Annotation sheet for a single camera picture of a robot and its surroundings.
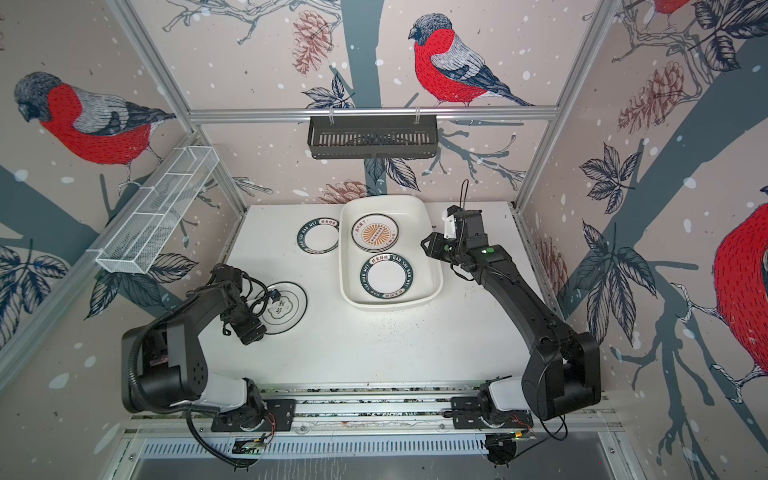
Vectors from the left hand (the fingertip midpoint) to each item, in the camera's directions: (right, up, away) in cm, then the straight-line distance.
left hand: (244, 322), depth 88 cm
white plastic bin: (+54, +33, +27) cm, 69 cm away
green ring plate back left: (+16, +26, +26) cm, 40 cm away
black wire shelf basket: (+38, +62, +19) cm, 75 cm away
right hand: (+54, +24, -5) cm, 59 cm away
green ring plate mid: (+43, +12, +10) cm, 46 cm away
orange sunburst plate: (+38, +27, +22) cm, 52 cm away
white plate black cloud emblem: (+11, +2, +3) cm, 12 cm away
